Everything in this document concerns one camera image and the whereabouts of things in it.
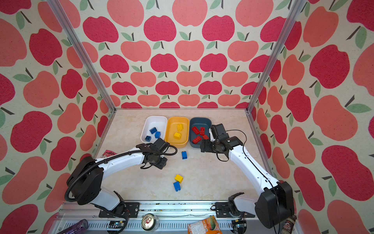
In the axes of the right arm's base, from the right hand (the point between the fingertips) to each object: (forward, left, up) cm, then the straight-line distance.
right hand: (210, 145), depth 82 cm
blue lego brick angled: (+16, +41, -11) cm, 45 cm away
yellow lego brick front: (-16, +17, -13) cm, 26 cm away
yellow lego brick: (+13, +22, -12) cm, 28 cm away
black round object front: (-35, -17, -18) cm, 43 cm away
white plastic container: (+25, +37, -13) cm, 47 cm away
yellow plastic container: (+19, +23, -14) cm, 33 cm away
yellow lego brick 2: (+21, +21, -12) cm, 33 cm away
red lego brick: (+20, +9, -12) cm, 25 cm away
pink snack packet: (-4, +67, -13) cm, 68 cm away
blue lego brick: (+12, +36, -11) cm, 40 cm away
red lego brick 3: (+12, +8, -13) cm, 19 cm away
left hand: (-9, +26, -11) cm, 30 cm away
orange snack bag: (-37, -1, -12) cm, 39 cm away
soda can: (-39, +26, -4) cm, 47 cm away
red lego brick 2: (+21, +5, -14) cm, 25 cm away
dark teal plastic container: (+27, +8, -11) cm, 30 cm away
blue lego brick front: (-20, +17, -13) cm, 30 cm away
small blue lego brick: (+9, +43, -12) cm, 45 cm away
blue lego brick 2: (-1, +15, -12) cm, 20 cm away
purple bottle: (-44, +60, -11) cm, 75 cm away
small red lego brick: (+15, +2, -13) cm, 20 cm away
